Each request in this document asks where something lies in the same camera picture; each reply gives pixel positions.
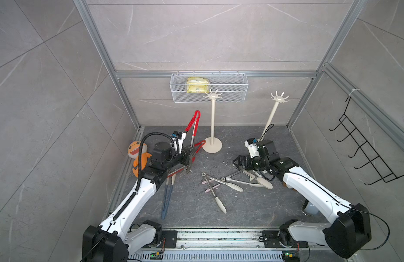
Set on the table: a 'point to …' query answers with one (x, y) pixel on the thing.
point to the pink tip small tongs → (206, 182)
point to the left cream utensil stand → (212, 144)
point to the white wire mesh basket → (234, 86)
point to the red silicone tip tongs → (192, 159)
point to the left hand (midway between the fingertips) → (194, 146)
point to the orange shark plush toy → (134, 149)
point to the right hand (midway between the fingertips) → (241, 160)
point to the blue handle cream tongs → (169, 185)
